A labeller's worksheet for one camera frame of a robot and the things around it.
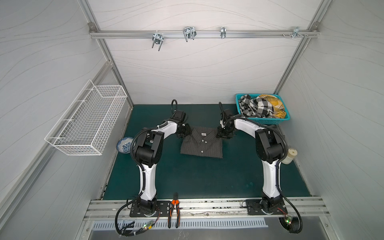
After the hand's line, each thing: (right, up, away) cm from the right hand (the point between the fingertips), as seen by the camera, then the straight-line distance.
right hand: (221, 133), depth 101 cm
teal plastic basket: (+34, +9, 0) cm, 35 cm away
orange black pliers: (-28, -32, -26) cm, 50 cm away
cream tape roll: (+36, -9, -19) cm, 42 cm away
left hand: (-20, +2, 0) cm, 20 cm away
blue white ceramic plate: (-63, -7, -10) cm, 64 cm away
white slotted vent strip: (-23, -40, -31) cm, 56 cm away
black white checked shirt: (+26, +18, +2) cm, 32 cm away
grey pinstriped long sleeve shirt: (-13, -5, -6) cm, 15 cm away
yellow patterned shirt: (+41, +16, +3) cm, 45 cm away
